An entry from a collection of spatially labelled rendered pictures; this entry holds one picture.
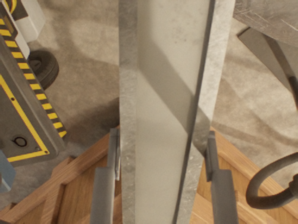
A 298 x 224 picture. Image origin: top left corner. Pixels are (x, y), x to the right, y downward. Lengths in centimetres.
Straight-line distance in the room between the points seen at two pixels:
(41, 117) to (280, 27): 86
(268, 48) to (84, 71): 51
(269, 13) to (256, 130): 126
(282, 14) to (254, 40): 106
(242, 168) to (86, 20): 61
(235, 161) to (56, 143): 55
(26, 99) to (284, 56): 68
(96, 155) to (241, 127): 44
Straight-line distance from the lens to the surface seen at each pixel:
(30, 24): 113
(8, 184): 106
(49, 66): 120
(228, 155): 135
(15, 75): 98
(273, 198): 100
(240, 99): 136
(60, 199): 145
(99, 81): 134
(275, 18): 20
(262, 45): 126
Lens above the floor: 107
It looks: 51 degrees down
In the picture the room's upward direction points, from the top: 174 degrees counter-clockwise
